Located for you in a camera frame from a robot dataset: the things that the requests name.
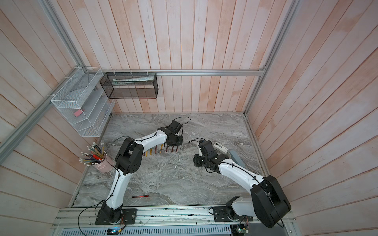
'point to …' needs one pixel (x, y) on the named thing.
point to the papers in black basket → (130, 81)
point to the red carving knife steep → (172, 149)
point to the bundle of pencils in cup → (96, 155)
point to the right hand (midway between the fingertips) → (195, 158)
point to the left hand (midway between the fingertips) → (179, 144)
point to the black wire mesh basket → (143, 89)
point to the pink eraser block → (78, 113)
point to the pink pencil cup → (105, 165)
